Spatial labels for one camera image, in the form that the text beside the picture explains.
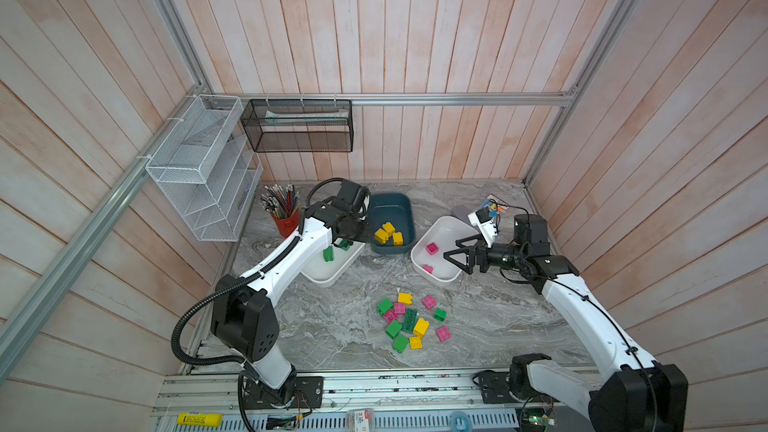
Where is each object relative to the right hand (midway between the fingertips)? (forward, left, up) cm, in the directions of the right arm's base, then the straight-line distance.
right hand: (453, 249), depth 76 cm
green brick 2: (-15, +15, -19) cm, 28 cm away
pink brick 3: (-9, +13, -19) cm, 25 cm away
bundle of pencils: (+19, +52, -5) cm, 56 cm away
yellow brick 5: (-14, +7, -18) cm, 24 cm away
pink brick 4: (-11, +16, -20) cm, 28 cm away
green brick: (-8, +18, -19) cm, 28 cm away
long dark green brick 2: (-12, +11, -19) cm, 25 cm away
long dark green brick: (+13, +32, -18) cm, 39 cm away
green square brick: (+8, +37, -17) cm, 41 cm away
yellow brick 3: (+15, +14, -18) cm, 28 cm away
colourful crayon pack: (+32, -23, -19) cm, 44 cm away
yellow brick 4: (-6, +11, -20) cm, 23 cm away
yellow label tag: (-37, +61, -17) cm, 73 cm away
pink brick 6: (-6, +4, -19) cm, 21 cm away
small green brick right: (-11, +2, -19) cm, 22 cm away
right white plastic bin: (+10, +3, -20) cm, 22 cm away
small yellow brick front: (-18, +9, -20) cm, 28 cm away
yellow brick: (+19, +17, -18) cm, 31 cm away
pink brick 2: (+3, +4, -18) cm, 18 cm away
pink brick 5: (-15, +1, -19) cm, 25 cm away
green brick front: (-18, +13, -21) cm, 31 cm away
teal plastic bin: (+30, +14, -20) cm, 38 cm away
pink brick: (+12, +2, -18) cm, 22 cm away
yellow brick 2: (+16, +19, -18) cm, 31 cm away
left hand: (+6, +23, -3) cm, 24 cm away
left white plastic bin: (0, +35, -16) cm, 39 cm away
